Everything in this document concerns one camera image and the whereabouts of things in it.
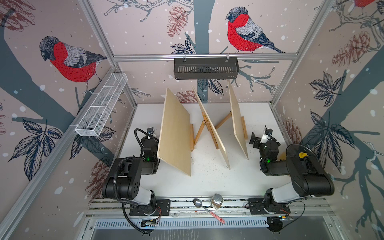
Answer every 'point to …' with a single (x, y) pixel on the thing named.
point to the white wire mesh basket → (100, 103)
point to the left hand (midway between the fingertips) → (157, 130)
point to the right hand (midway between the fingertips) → (261, 132)
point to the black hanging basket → (206, 68)
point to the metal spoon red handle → (197, 202)
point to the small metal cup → (217, 201)
